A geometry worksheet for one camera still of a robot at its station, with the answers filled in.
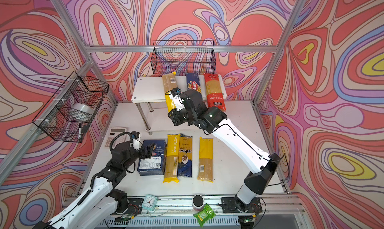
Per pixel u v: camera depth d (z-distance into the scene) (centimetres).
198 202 71
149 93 76
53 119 67
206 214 70
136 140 67
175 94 57
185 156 88
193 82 77
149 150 73
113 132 99
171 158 87
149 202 73
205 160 87
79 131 72
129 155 64
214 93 72
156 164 80
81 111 70
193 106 48
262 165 41
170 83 77
